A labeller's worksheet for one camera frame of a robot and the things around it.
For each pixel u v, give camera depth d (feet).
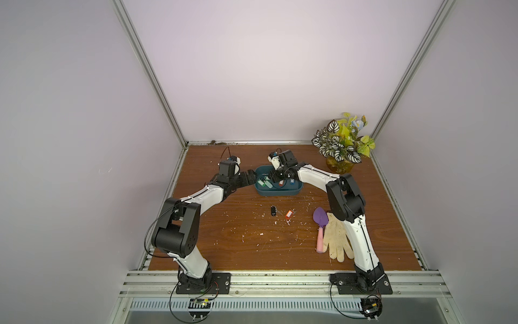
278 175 3.03
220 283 2.40
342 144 2.80
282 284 2.45
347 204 1.93
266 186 3.30
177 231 1.53
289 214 3.02
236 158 2.87
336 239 2.73
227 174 2.43
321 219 2.87
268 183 3.32
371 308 2.29
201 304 2.35
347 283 2.34
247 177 2.77
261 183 3.38
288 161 2.73
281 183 3.30
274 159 3.11
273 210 3.03
